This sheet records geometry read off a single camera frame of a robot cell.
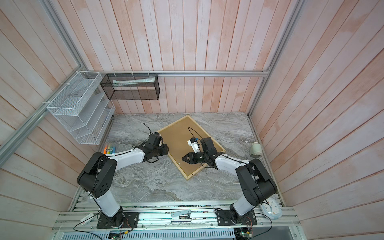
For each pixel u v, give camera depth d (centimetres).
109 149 98
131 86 104
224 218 73
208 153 71
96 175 49
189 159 80
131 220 73
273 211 74
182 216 74
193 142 82
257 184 47
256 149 92
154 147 75
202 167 90
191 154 82
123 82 90
